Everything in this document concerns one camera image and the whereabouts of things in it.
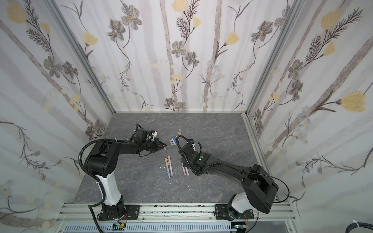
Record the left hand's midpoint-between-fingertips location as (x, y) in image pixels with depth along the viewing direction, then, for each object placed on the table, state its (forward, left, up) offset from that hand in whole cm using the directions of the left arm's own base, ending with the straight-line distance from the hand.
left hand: (167, 143), depth 96 cm
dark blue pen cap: (+5, -5, -3) cm, 7 cm away
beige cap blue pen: (-15, -1, -4) cm, 15 cm away
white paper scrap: (-15, +4, -4) cm, 16 cm away
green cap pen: (-18, -13, -4) cm, 23 cm away
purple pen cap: (-3, +1, -1) cm, 4 cm away
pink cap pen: (-13, -2, -3) cm, 14 cm away
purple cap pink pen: (-18, -11, -3) cm, 21 cm away
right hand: (-13, -13, +6) cm, 20 cm away
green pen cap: (+3, -2, -4) cm, 5 cm away
